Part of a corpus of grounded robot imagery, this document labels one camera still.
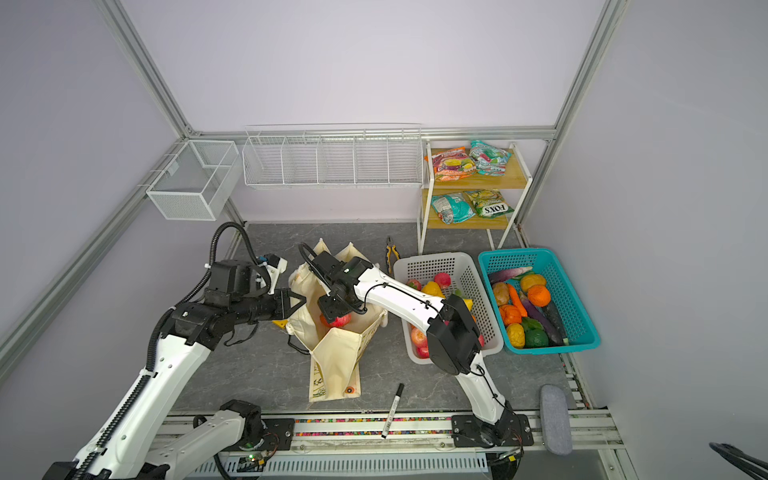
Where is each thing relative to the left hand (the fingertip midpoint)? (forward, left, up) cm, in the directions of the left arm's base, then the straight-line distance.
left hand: (304, 304), depth 71 cm
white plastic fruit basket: (+21, -31, -18) cm, 41 cm away
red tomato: (+1, -3, -14) cm, 14 cm away
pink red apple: (-1, -7, -9) cm, 11 cm away
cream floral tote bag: (-10, -7, -6) cm, 14 cm away
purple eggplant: (0, -67, -20) cm, 69 cm away
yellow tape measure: (-8, +2, +7) cm, 11 cm away
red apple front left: (-7, -29, -19) cm, 35 cm away
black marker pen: (-20, -20, -23) cm, 36 cm away
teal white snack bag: (+36, -44, -5) cm, 57 cm away
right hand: (+4, -5, -13) cm, 14 cm away
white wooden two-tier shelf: (+48, -69, -8) cm, 84 cm away
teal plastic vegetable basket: (+19, -65, -21) cm, 71 cm away
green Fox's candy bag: (+38, -56, -5) cm, 68 cm away
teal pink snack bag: (+38, -52, +12) cm, 65 cm away
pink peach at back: (+16, -39, -18) cm, 46 cm away
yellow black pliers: (+35, -22, -23) cm, 47 cm away
